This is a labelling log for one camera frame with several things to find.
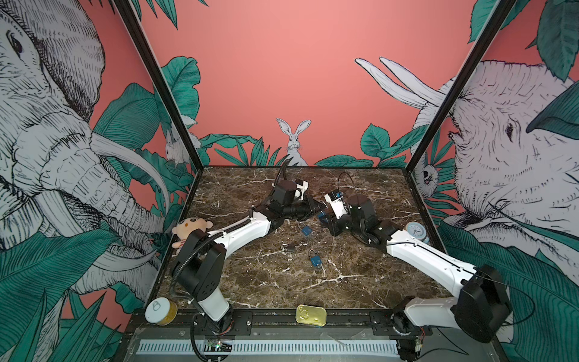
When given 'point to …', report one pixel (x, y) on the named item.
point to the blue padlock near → (316, 260)
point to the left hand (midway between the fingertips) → (329, 204)
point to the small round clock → (417, 231)
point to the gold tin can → (315, 316)
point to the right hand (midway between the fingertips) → (321, 215)
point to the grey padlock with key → (289, 247)
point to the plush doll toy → (186, 226)
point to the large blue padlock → (321, 216)
